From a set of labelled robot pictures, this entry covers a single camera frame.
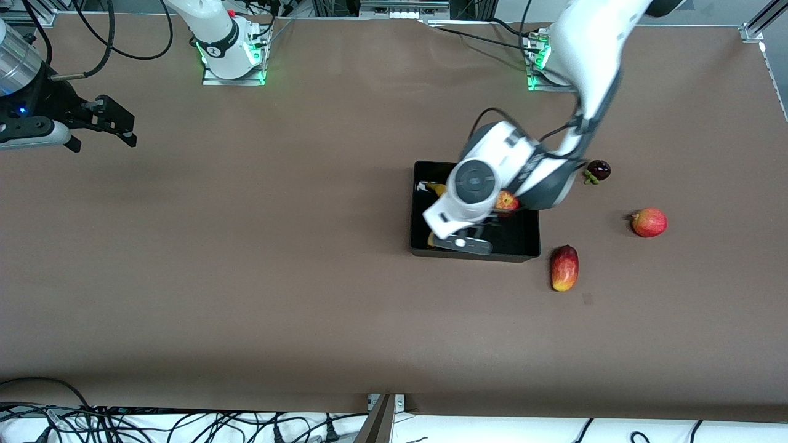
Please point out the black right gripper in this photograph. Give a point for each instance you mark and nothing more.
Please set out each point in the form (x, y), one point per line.
(56, 102)

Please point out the red yellow apple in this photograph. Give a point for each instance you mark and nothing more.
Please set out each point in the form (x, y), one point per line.
(508, 201)

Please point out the black rectangular box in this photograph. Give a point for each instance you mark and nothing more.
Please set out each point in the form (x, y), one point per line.
(523, 240)

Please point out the yellow banana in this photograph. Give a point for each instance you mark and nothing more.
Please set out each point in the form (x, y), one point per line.
(438, 189)

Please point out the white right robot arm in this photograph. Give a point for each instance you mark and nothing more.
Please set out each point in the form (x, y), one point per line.
(209, 24)

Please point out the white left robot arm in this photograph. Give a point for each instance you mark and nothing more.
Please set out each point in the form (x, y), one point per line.
(585, 55)

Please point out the red yellow mango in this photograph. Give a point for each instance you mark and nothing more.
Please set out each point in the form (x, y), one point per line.
(564, 267)

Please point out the dark purple mangosteen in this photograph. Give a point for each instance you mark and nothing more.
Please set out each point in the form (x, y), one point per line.
(598, 169)

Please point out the red pomegranate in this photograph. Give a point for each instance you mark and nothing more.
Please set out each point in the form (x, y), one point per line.
(649, 223)

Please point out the white power strip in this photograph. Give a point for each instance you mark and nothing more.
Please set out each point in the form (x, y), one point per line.
(403, 13)

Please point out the diagonal aluminium profile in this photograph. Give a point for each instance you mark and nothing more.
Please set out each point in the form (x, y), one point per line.
(769, 12)

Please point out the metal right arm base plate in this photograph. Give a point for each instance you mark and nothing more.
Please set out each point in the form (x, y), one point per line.
(246, 80)

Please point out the aluminium frame corner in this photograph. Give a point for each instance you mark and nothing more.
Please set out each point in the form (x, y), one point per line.
(37, 17)

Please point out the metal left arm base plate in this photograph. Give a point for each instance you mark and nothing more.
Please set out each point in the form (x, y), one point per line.
(538, 88)

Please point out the small metal edge bracket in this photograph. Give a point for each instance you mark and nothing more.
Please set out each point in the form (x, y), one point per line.
(400, 403)

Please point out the grey metal post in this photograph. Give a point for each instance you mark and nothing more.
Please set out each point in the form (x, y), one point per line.
(378, 427)

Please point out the metal corner bracket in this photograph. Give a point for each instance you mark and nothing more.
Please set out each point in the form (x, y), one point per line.
(752, 32)

